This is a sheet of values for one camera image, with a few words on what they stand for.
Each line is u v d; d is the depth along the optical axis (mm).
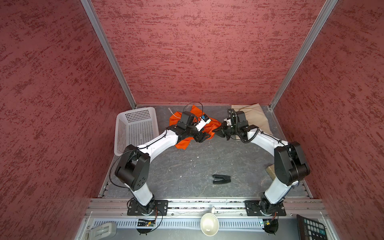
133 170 454
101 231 658
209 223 691
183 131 665
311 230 675
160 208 742
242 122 730
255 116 1088
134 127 1063
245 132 679
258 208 737
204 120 750
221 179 831
